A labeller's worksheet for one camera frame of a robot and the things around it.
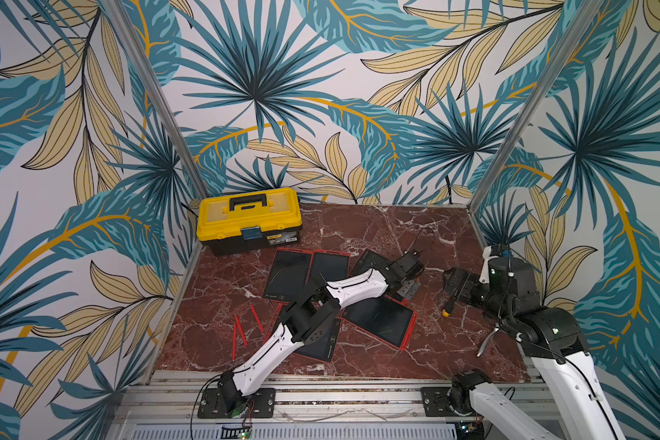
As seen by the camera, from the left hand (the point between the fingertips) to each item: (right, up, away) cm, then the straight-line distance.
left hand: (400, 280), depth 96 cm
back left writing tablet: (-24, +5, +5) cm, 25 cm away
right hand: (+8, +5, -28) cm, 29 cm away
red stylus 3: (-52, -14, -10) cm, 55 cm away
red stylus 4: (-48, -11, -8) cm, 50 cm away
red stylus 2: (-54, -16, -12) cm, 57 cm away
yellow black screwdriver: (+15, -8, -5) cm, 18 cm away
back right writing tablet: (-11, +6, +7) cm, 14 cm away
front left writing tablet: (-27, -18, -13) cm, 35 cm away
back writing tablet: (-40, +2, +2) cm, 40 cm away
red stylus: (0, -14, -10) cm, 17 cm away
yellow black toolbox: (-54, +21, -3) cm, 58 cm away
